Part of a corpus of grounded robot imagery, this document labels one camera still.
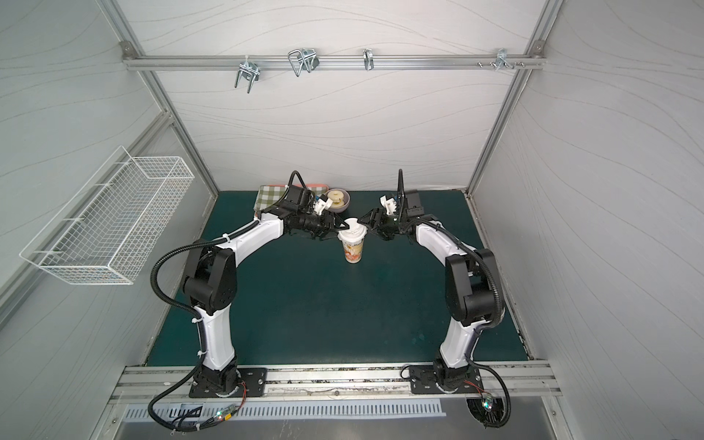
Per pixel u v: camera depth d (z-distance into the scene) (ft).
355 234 2.82
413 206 2.46
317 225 2.64
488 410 2.35
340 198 3.64
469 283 1.62
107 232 2.23
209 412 2.30
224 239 1.81
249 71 2.60
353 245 2.82
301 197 2.51
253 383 2.40
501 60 2.51
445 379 2.16
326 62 2.61
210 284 1.69
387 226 2.68
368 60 2.57
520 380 2.47
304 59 2.51
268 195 3.89
